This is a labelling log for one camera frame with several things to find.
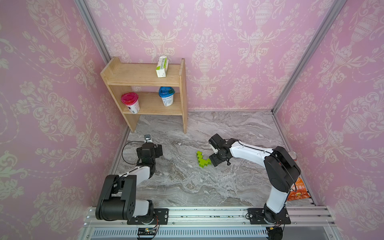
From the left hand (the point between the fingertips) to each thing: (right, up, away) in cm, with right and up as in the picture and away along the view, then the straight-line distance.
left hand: (151, 146), depth 93 cm
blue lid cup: (+11, +32, -5) cm, 34 cm away
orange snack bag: (+82, -21, -15) cm, 86 cm away
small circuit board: (+3, -39, -20) cm, 44 cm away
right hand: (+42, -7, 0) cm, 43 cm away
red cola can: (+83, -4, -9) cm, 84 cm away
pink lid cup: (-8, +27, -9) cm, 30 cm away
